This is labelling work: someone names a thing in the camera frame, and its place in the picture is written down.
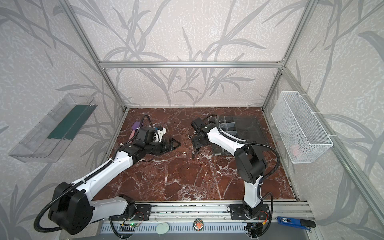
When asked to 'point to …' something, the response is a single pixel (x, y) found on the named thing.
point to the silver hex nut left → (184, 153)
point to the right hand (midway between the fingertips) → (200, 138)
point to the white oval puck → (162, 228)
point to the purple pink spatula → (135, 125)
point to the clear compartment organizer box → (243, 128)
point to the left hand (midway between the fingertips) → (177, 142)
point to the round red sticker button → (198, 224)
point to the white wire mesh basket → (303, 136)
